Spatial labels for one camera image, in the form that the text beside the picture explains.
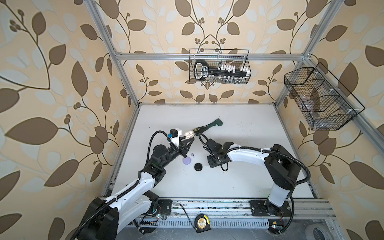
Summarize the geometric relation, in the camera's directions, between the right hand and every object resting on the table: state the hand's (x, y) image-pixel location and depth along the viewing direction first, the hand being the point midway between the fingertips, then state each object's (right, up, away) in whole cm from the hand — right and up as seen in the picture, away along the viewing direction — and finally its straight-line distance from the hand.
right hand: (212, 163), depth 89 cm
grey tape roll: (+47, -25, -20) cm, 57 cm away
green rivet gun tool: (-8, +19, +15) cm, 25 cm away
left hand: (-11, +18, -15) cm, 26 cm away
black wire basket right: (+54, +34, -16) cm, 66 cm away
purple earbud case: (-16, +1, +3) cm, 16 cm away
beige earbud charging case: (-13, +19, -14) cm, 27 cm away
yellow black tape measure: (-7, -21, -21) cm, 31 cm away
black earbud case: (-9, -2, -1) cm, 9 cm away
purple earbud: (-12, +4, +5) cm, 14 cm away
